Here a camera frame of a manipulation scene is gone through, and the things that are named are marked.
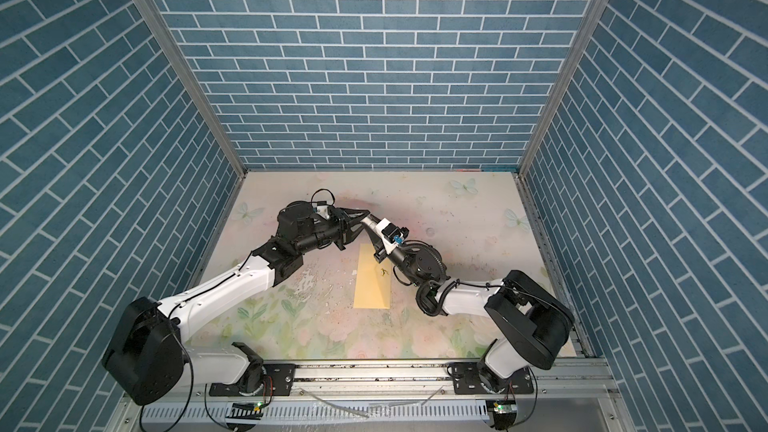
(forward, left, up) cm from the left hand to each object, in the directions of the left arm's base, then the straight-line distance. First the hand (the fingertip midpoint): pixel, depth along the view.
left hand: (371, 215), depth 74 cm
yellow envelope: (-6, +1, -27) cm, 28 cm away
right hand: (0, +1, 0) cm, 1 cm away
